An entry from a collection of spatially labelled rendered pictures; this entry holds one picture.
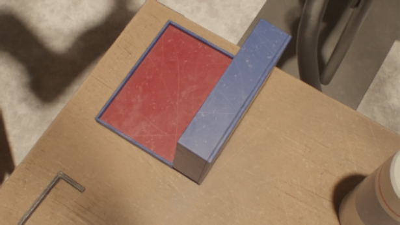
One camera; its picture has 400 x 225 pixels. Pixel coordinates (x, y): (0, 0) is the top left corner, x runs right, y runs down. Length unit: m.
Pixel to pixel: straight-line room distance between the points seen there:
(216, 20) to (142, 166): 0.68
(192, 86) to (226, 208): 0.15
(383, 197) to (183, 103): 0.27
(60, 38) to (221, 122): 0.80
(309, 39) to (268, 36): 0.24
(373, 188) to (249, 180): 0.17
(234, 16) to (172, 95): 0.63
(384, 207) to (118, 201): 0.29
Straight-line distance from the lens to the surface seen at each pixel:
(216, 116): 0.51
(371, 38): 1.27
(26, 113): 1.20
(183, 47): 0.67
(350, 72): 1.22
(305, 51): 0.79
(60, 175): 0.63
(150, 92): 0.65
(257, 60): 0.54
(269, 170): 0.62
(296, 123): 0.64
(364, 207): 0.53
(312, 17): 0.78
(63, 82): 1.21
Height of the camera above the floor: 1.06
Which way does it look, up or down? 69 degrees down
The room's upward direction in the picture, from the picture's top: straight up
